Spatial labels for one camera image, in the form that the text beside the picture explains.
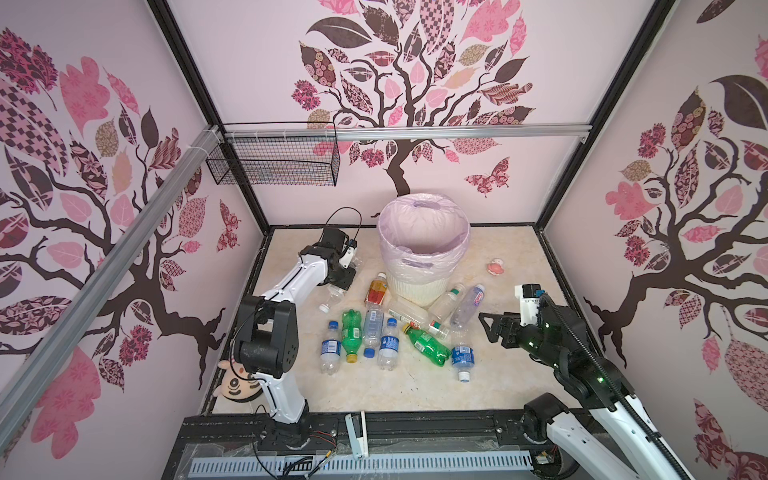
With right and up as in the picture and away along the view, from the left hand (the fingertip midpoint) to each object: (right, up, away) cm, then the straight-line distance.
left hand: (341, 282), depth 93 cm
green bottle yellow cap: (+4, -15, -8) cm, 17 cm away
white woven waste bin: (+25, -3, -4) cm, 26 cm away
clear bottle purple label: (+41, -8, +2) cm, 42 cm away
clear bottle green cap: (+34, -8, +2) cm, 35 cm away
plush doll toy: (-23, -24, -19) cm, 38 cm away
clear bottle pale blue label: (+10, -13, -6) cm, 18 cm away
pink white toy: (+54, +4, +12) cm, 55 cm away
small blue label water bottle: (+16, -17, -10) cm, 25 cm away
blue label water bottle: (-1, -18, -10) cm, 21 cm away
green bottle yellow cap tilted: (+27, -17, -10) cm, 33 cm away
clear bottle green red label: (+22, -10, -1) cm, 24 cm away
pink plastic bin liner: (+27, +14, +8) cm, 32 cm away
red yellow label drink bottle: (+11, -3, +1) cm, 12 cm away
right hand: (+41, -6, -22) cm, 47 cm away
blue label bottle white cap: (+36, -20, -13) cm, 43 cm away
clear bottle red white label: (-2, -4, -3) cm, 5 cm away
